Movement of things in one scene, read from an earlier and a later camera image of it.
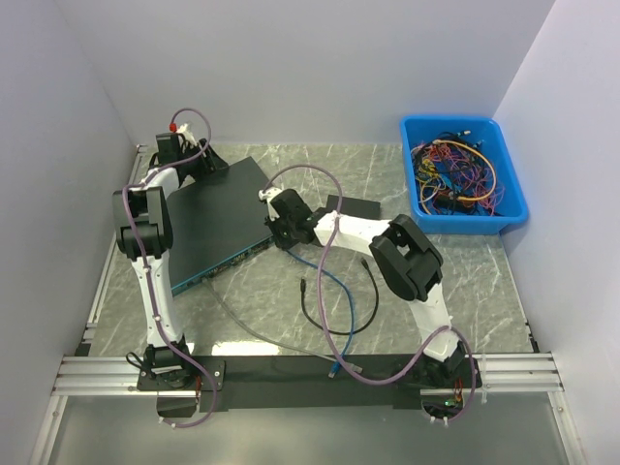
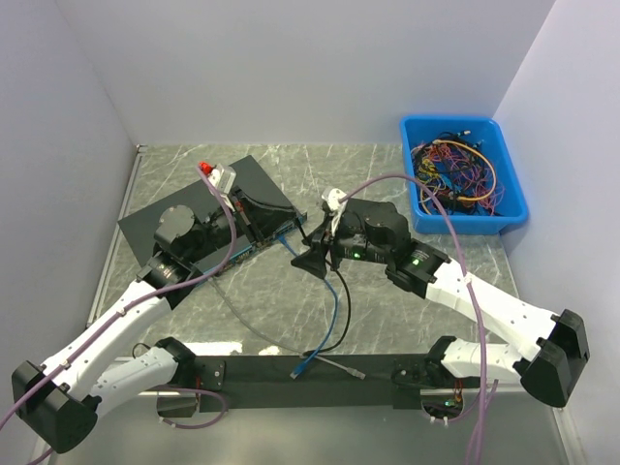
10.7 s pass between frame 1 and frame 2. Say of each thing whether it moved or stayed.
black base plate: stayed
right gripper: moved
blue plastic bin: stayed
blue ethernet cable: moved
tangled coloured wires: stayed
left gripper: moved
